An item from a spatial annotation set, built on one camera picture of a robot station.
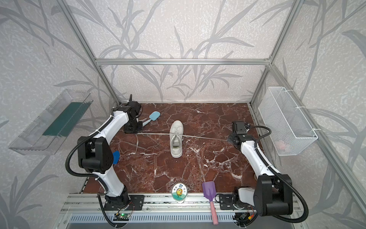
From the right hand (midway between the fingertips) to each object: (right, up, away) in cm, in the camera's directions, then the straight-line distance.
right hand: (235, 134), depth 88 cm
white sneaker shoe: (-37, -1, +1) cm, 37 cm away
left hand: (-61, +4, +2) cm, 61 cm away
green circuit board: (-63, -40, -16) cm, 76 cm away
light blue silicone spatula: (-58, +11, +24) cm, 63 cm away
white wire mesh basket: (+15, +5, -27) cm, 32 cm away
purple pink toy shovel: (-17, -30, -11) cm, 36 cm away
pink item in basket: (+19, -3, -16) cm, 25 cm away
